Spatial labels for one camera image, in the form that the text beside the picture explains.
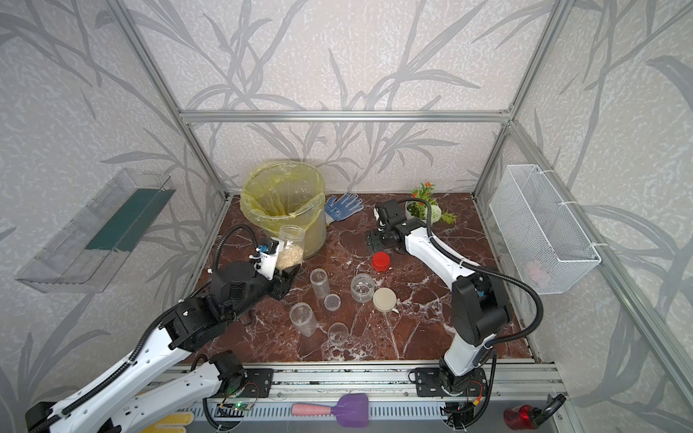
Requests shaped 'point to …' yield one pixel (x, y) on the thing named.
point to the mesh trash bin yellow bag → (279, 194)
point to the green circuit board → (242, 406)
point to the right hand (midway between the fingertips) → (377, 236)
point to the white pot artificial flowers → (416, 209)
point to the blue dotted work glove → (346, 206)
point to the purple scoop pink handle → (352, 410)
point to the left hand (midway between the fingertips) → (292, 264)
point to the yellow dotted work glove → (175, 422)
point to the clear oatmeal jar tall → (301, 316)
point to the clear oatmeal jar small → (320, 282)
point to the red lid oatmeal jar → (291, 245)
